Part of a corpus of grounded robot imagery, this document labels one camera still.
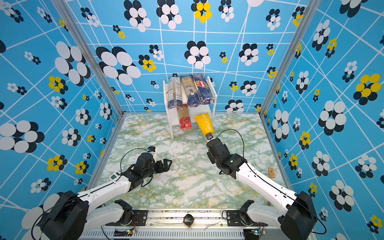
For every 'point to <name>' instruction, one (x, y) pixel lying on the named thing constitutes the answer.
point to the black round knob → (188, 219)
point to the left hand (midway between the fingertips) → (167, 161)
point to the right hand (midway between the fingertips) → (217, 147)
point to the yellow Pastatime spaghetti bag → (204, 123)
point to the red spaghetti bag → (185, 122)
